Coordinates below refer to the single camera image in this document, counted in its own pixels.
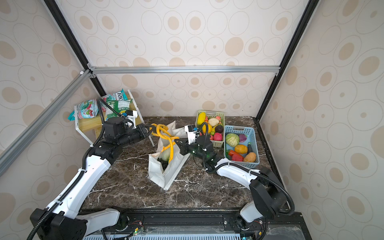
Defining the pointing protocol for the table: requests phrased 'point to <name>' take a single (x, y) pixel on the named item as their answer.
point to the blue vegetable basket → (251, 137)
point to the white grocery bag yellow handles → (164, 164)
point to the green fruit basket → (202, 117)
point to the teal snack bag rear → (118, 96)
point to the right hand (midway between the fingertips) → (175, 140)
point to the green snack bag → (118, 105)
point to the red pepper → (236, 156)
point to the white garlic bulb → (213, 122)
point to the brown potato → (250, 157)
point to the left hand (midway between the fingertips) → (156, 124)
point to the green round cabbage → (232, 139)
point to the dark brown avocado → (219, 129)
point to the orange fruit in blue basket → (241, 149)
